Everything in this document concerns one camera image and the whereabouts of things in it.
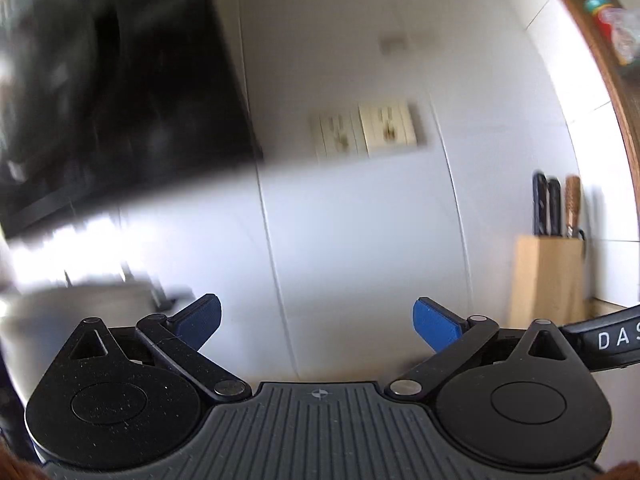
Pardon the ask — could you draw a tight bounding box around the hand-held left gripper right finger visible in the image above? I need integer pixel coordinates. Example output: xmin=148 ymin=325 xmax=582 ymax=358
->
xmin=384 ymin=296 xmax=588 ymax=402

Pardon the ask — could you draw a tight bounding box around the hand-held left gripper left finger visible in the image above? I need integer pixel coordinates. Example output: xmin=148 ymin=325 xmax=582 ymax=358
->
xmin=52 ymin=293 xmax=252 ymax=403

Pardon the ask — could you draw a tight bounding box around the wooden knife block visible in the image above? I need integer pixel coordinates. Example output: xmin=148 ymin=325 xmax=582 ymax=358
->
xmin=507 ymin=234 xmax=587 ymax=331

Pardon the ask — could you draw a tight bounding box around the grey pressure cooker pot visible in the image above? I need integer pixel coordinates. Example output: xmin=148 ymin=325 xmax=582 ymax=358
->
xmin=0 ymin=277 xmax=195 ymax=401

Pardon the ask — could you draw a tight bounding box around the reddish brown cloth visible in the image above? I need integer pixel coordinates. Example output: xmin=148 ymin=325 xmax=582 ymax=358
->
xmin=0 ymin=437 xmax=48 ymax=480

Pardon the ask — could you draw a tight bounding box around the black range hood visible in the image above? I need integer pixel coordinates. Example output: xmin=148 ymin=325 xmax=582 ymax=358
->
xmin=0 ymin=0 xmax=264 ymax=242

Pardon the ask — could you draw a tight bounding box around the clear plastic bottle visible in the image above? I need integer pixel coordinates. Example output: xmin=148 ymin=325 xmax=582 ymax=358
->
xmin=584 ymin=0 xmax=640 ymax=67

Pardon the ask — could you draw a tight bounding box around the wooden handle knife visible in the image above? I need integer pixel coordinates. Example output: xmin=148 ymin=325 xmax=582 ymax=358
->
xmin=565 ymin=175 xmax=582 ymax=239

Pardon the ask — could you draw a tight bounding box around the black ribbed handle knife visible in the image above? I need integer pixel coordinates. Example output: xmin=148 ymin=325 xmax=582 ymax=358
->
xmin=546 ymin=177 xmax=563 ymax=237

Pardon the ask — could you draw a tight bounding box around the black riveted handle knife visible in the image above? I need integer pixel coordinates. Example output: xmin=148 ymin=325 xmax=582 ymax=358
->
xmin=532 ymin=172 xmax=549 ymax=237

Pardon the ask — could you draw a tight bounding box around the beige wall socket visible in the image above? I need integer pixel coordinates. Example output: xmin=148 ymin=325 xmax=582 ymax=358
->
xmin=310 ymin=110 xmax=363 ymax=162
xmin=357 ymin=100 xmax=419 ymax=157

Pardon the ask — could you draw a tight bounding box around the wooden window frame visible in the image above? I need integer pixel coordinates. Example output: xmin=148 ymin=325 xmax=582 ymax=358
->
xmin=535 ymin=0 xmax=640 ymax=171

